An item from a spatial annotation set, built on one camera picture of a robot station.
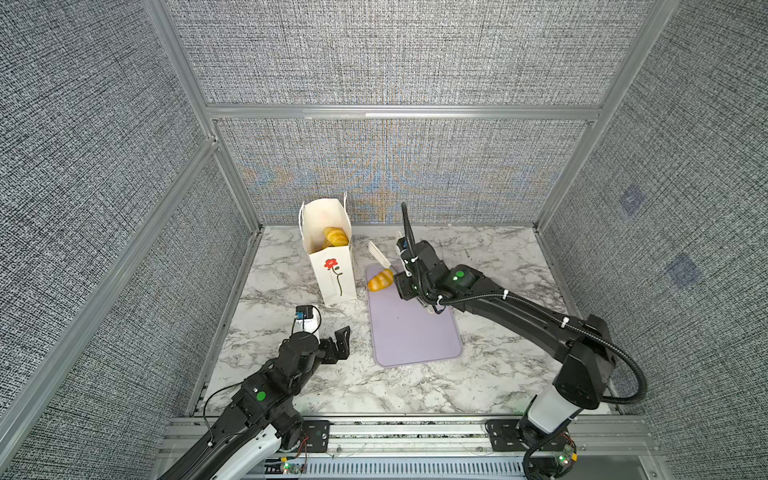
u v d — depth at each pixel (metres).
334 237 0.93
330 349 0.66
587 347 0.45
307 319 0.64
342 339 0.67
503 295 0.50
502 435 0.73
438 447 0.73
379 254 0.78
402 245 0.70
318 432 0.74
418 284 0.60
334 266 0.85
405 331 0.91
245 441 0.51
